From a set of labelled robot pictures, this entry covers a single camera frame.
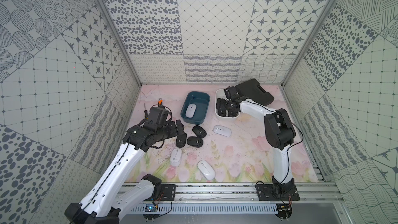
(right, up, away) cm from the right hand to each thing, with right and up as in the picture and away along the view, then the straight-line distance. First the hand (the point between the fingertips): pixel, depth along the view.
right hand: (223, 106), depth 101 cm
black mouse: (-26, -20, -11) cm, 35 cm away
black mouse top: (-15, -15, -8) cm, 23 cm away
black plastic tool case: (+23, +11, +13) cm, 29 cm away
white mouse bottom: (-12, -32, -23) cm, 41 cm away
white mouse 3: (-28, -27, -18) cm, 43 cm away
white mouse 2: (-1, -15, -6) cm, 16 cm away
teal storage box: (-15, +4, +8) cm, 17 cm away
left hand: (-24, -9, -30) cm, 39 cm away
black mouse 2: (-18, -20, -12) cm, 30 cm away
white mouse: (-22, -3, +2) cm, 22 cm away
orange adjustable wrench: (-45, +2, +9) cm, 46 cm away
